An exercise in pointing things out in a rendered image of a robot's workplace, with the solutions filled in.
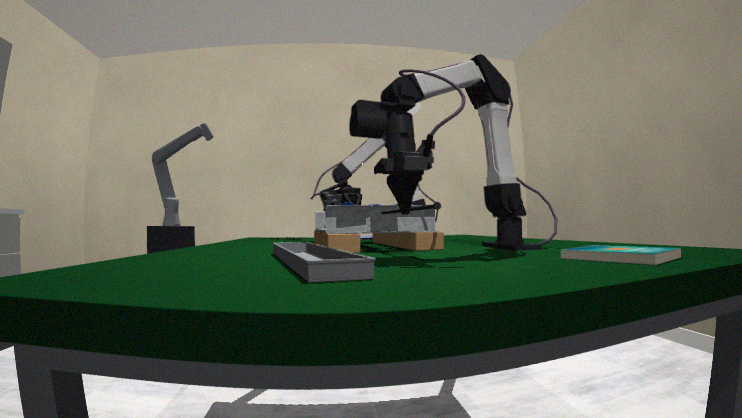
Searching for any brown wooden bar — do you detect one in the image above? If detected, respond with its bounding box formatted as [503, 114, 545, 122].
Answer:
[373, 232, 444, 251]

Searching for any tan wooden block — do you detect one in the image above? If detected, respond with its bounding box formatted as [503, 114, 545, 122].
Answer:
[314, 231, 360, 253]

